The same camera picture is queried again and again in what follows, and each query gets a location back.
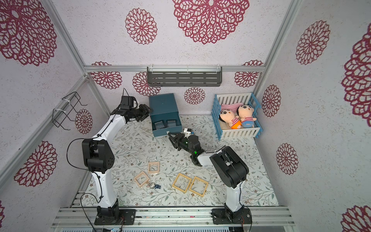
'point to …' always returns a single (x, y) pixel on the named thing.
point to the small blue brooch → (152, 185)
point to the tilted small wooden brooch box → (141, 179)
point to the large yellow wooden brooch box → (185, 177)
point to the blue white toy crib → (235, 115)
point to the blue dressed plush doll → (246, 111)
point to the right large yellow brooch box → (198, 186)
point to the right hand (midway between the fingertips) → (170, 134)
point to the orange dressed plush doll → (228, 116)
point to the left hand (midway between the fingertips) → (151, 111)
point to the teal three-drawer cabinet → (164, 114)
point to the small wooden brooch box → (153, 167)
